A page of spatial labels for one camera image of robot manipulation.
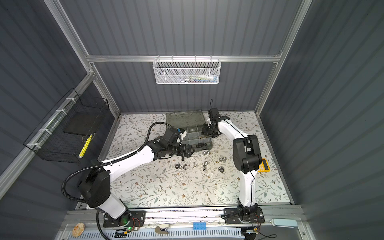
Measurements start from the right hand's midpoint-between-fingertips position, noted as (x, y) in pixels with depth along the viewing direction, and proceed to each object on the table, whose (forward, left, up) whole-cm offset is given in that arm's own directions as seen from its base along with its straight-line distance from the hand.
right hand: (205, 133), depth 98 cm
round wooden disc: (-53, +63, -5) cm, 82 cm away
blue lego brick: (-51, +4, -6) cm, 51 cm away
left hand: (-15, +10, +6) cm, 19 cm away
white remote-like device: (-49, -38, -7) cm, 63 cm away
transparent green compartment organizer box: (+17, +10, -8) cm, 21 cm away
